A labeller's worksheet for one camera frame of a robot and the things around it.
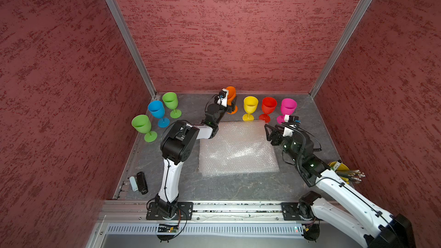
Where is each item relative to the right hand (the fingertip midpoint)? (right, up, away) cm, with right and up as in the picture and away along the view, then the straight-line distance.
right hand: (268, 128), depth 78 cm
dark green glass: (-52, +15, +21) cm, 58 cm away
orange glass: (-17, +17, +12) cm, 27 cm away
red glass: (+5, +11, +17) cm, 21 cm away
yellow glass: (-5, +12, +22) cm, 25 cm away
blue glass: (-59, +9, +16) cm, 62 cm away
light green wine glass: (-65, +1, +12) cm, 66 cm away
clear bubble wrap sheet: (-12, -11, +12) cm, 21 cm away
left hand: (-17, +17, +17) cm, 29 cm away
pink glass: (+15, +10, +17) cm, 25 cm away
